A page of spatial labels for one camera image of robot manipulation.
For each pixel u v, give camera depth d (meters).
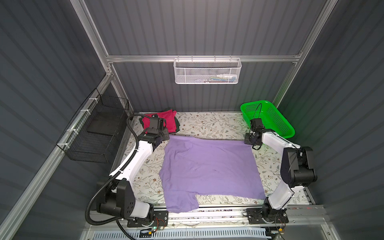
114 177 0.43
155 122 0.64
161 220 0.72
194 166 0.92
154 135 0.63
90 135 0.74
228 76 0.91
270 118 1.14
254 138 0.71
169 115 1.09
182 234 0.77
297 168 0.49
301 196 0.81
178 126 1.08
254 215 0.74
